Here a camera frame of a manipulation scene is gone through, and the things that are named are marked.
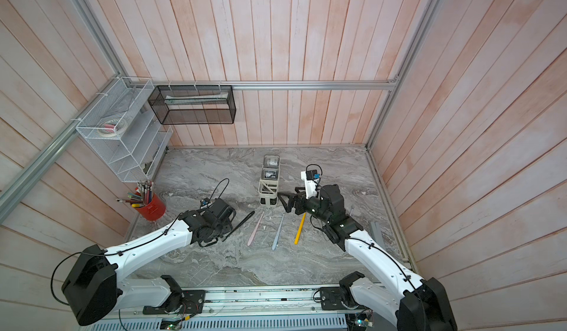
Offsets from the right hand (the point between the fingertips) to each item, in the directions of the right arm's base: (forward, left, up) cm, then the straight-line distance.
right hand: (287, 191), depth 77 cm
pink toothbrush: (-8, +14, -20) cm, 26 cm away
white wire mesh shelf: (+10, +56, +8) cm, 57 cm away
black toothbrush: (-2, +19, -20) cm, 28 cm away
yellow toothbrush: (-8, -5, -20) cm, 22 cm away
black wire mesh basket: (+46, +45, +5) cm, 65 cm away
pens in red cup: (+1, +56, -6) cm, 57 cm away
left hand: (-8, +25, -15) cm, 30 cm away
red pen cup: (-2, +54, -13) cm, 56 cm away
